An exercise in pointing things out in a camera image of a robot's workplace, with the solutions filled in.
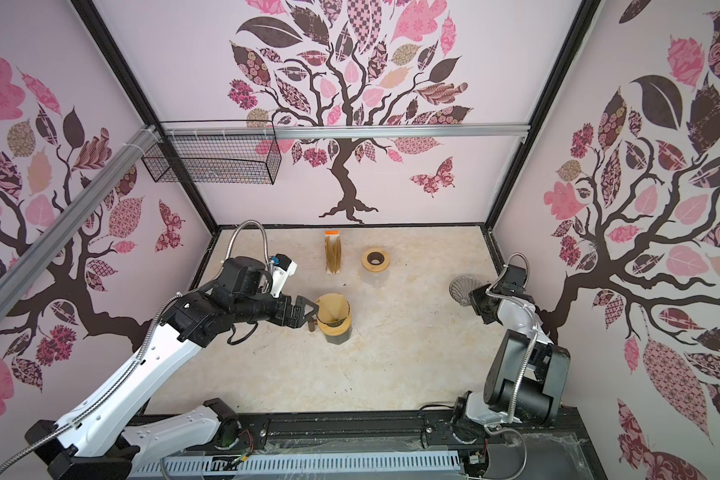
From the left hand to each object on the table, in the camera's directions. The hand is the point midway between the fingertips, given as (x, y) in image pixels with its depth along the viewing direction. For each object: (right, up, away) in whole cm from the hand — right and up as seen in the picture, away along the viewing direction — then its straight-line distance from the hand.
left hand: (302, 310), depth 69 cm
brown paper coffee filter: (+6, -2, +12) cm, 14 cm away
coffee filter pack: (+3, +14, +34) cm, 37 cm away
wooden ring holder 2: (+18, +11, +31) cm, 37 cm away
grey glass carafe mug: (+6, -12, +17) cm, 22 cm away
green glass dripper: (+7, -7, +13) cm, 16 cm away
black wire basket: (-49, +53, +52) cm, 89 cm away
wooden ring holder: (+6, -9, +12) cm, 16 cm away
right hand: (+49, +1, +21) cm, 53 cm away
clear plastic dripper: (+18, +5, +29) cm, 35 cm away
